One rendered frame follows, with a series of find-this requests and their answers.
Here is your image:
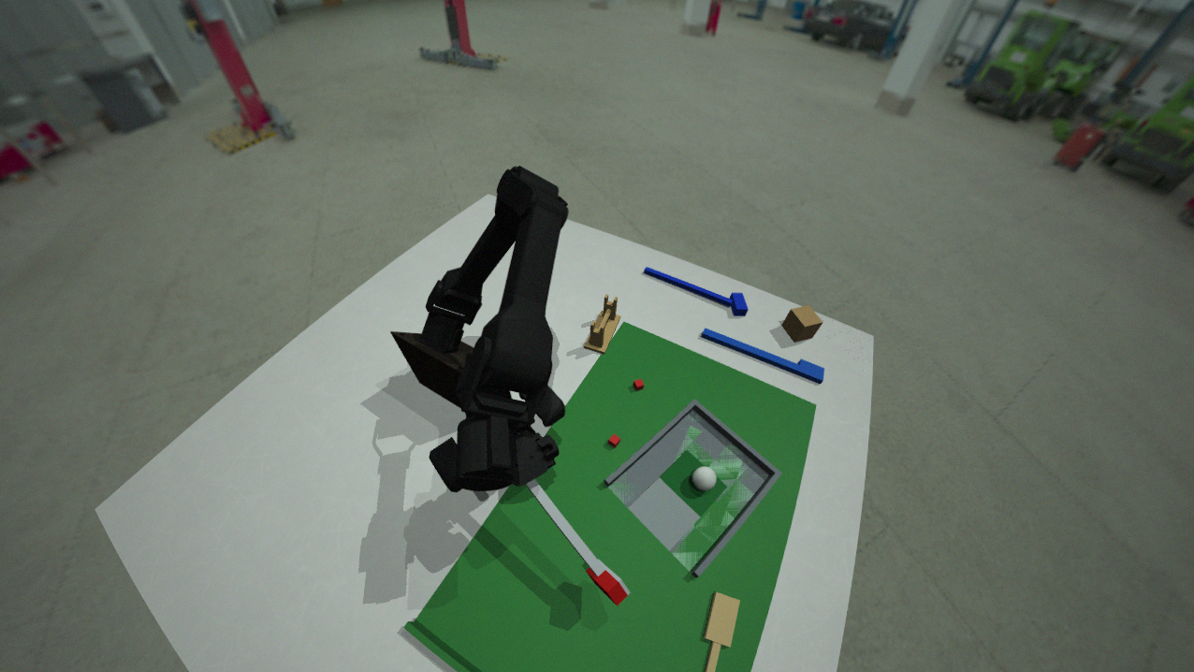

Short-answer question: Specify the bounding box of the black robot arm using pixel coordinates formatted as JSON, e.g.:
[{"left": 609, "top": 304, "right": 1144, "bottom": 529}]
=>
[{"left": 416, "top": 166, "right": 570, "bottom": 491}]

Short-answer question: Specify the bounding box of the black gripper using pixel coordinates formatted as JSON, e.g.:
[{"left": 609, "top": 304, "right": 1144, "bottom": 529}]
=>
[{"left": 429, "top": 386, "right": 565, "bottom": 492}]

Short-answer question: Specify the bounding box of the white ball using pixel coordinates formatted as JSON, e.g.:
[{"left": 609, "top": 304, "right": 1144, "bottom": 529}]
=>
[{"left": 693, "top": 466, "right": 718, "bottom": 491}]

